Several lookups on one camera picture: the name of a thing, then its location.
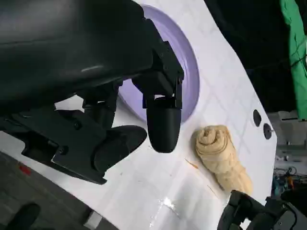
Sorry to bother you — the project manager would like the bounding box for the green cloth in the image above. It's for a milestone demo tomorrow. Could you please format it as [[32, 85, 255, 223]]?
[[280, 0, 307, 120]]

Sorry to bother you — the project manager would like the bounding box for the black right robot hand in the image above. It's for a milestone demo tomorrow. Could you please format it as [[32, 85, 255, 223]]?
[[217, 190, 307, 230]]

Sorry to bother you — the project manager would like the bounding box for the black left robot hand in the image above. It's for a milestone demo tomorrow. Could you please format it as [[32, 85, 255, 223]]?
[[0, 0, 185, 185]]

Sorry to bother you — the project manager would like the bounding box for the lilac plate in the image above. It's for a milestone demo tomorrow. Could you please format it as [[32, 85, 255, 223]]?
[[117, 4, 201, 124]]

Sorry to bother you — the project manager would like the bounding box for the beige towel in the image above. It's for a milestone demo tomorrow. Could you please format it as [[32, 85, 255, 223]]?
[[191, 124, 254, 194]]

